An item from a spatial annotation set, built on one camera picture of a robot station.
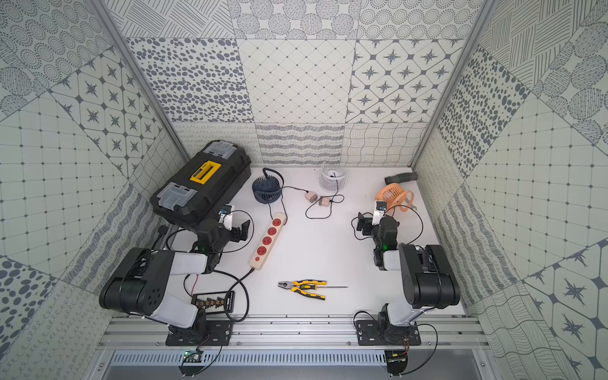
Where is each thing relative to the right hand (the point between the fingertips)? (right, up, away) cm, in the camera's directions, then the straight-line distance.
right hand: (370, 215), depth 95 cm
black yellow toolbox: (-67, +10, -7) cm, 68 cm away
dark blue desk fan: (-45, +10, +9) cm, 47 cm away
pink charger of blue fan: (-25, +7, +12) cm, 28 cm away
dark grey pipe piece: (+21, +16, +20) cm, 33 cm away
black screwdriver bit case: (-57, -28, -17) cm, 66 cm away
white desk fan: (-15, +16, +13) cm, 25 cm away
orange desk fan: (+10, +7, -1) cm, 12 cm away
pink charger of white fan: (-18, +5, +10) cm, 21 cm away
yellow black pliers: (-30, -24, -11) cm, 41 cm away
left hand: (-57, -1, -1) cm, 57 cm away
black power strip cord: (-53, -25, -13) cm, 60 cm away
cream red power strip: (-39, -6, +1) cm, 40 cm away
